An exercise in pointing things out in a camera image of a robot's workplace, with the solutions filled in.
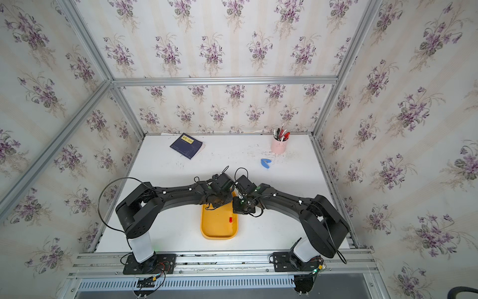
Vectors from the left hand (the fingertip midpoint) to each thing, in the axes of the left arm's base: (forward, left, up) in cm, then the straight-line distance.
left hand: (234, 200), depth 90 cm
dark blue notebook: (+36, +29, 0) cm, 47 cm away
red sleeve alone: (-9, +2, -1) cm, 9 cm away
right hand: (-7, 0, +3) cm, 7 cm away
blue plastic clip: (+24, -17, +1) cm, 29 cm away
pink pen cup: (+31, -26, +5) cm, 41 cm away
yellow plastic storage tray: (-11, +7, -1) cm, 13 cm away
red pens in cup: (+37, -27, +9) cm, 47 cm away
